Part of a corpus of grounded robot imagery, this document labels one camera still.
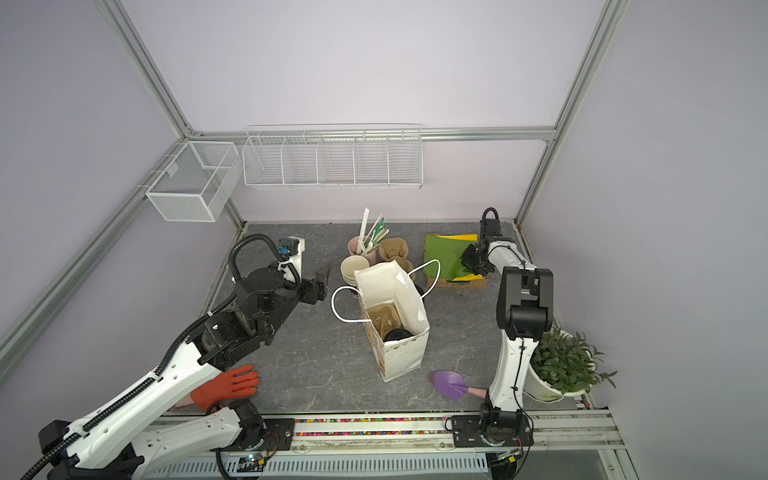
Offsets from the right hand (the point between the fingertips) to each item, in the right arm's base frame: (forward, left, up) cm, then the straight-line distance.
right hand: (467, 264), depth 103 cm
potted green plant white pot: (-39, -14, +14) cm, 44 cm away
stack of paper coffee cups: (-6, +40, +7) cm, 41 cm away
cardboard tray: (-7, +9, -1) cm, 11 cm away
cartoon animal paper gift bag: (-18, +27, +15) cm, 36 cm away
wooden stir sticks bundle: (+1, +30, +16) cm, 34 cm away
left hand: (-22, +43, +29) cm, 56 cm away
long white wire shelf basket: (+25, +44, +27) cm, 57 cm away
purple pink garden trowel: (-39, +9, -4) cm, 40 cm away
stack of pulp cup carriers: (+9, +25, -2) cm, 26 cm away
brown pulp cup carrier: (-20, +28, -1) cm, 34 cm away
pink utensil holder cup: (+5, +38, +4) cm, 38 cm away
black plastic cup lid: (-26, +24, 0) cm, 35 cm away
